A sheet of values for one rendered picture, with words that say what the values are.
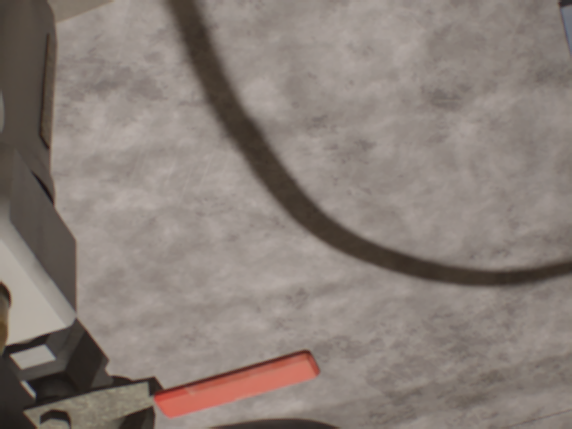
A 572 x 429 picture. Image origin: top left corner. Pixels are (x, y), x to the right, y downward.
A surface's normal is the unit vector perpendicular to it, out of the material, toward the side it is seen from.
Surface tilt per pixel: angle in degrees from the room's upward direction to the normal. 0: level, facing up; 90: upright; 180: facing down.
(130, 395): 0
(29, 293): 0
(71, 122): 0
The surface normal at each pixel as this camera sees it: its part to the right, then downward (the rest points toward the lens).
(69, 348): 0.28, -0.45
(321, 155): 0.11, 0.71
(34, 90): 0.81, -0.47
